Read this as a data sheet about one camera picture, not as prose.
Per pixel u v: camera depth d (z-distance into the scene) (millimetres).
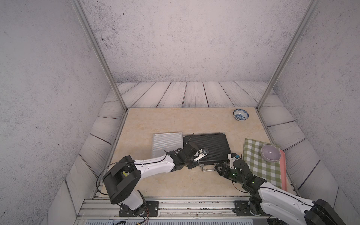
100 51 867
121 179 436
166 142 960
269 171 860
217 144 939
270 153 915
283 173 852
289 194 508
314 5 691
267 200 563
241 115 1145
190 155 653
